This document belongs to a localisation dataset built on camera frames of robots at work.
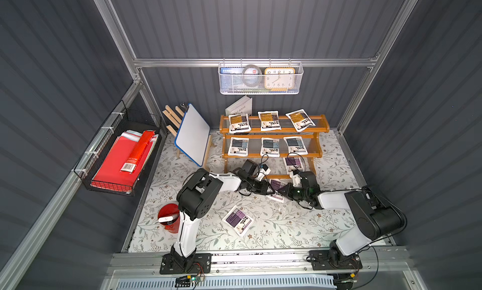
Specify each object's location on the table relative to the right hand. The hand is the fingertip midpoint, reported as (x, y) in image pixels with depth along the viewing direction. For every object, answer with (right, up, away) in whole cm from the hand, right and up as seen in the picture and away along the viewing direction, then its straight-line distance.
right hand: (278, 192), depth 92 cm
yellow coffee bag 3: (+8, +34, -10) cm, 37 cm away
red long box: (-58, +26, -16) cm, 65 cm away
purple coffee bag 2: (-19, -11, -9) cm, 24 cm away
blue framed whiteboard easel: (-45, +27, +11) cm, 54 cm away
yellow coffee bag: (-19, +33, -11) cm, 40 cm away
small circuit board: (-40, -30, -20) cm, 54 cm away
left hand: (-3, -1, -2) cm, 3 cm away
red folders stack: (-67, +11, -23) cm, 72 cm away
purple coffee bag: (+10, +13, +10) cm, 19 cm away
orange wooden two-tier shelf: (-2, +28, +4) cm, 28 cm away
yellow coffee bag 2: (-6, +34, -9) cm, 36 cm away
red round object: (-46, -5, -21) cm, 50 cm away
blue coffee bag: (+9, +24, +1) cm, 25 cm away
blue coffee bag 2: (-4, +22, -1) cm, 23 cm away
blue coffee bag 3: (-20, +22, -1) cm, 30 cm away
